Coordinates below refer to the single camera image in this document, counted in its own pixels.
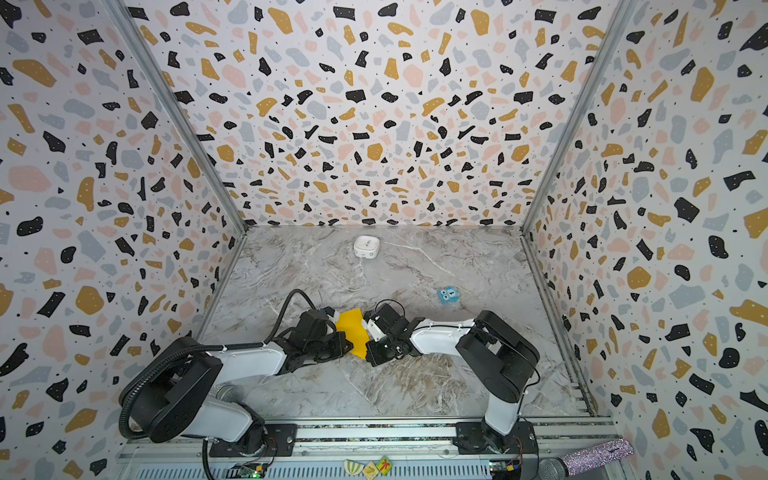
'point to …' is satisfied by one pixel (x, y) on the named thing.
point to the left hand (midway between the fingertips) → (355, 342)
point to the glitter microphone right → (570, 464)
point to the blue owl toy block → (449, 295)
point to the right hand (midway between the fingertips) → (361, 355)
